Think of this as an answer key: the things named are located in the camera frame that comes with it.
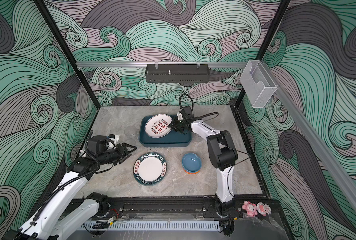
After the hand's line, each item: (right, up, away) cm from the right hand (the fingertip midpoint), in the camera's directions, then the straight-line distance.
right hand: (167, 125), depth 94 cm
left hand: (-16, -11, -20) cm, 28 cm away
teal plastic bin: (+4, -8, -3) cm, 10 cm away
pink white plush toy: (+48, -40, -23) cm, 67 cm away
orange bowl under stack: (+14, -25, -14) cm, 32 cm away
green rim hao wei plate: (-10, -25, -8) cm, 28 cm away
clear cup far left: (-27, -4, +8) cm, 28 cm away
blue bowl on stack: (+14, -21, -11) cm, 27 cm away
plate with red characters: (-8, -1, +3) cm, 8 cm away
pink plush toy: (+42, -40, -23) cm, 62 cm away
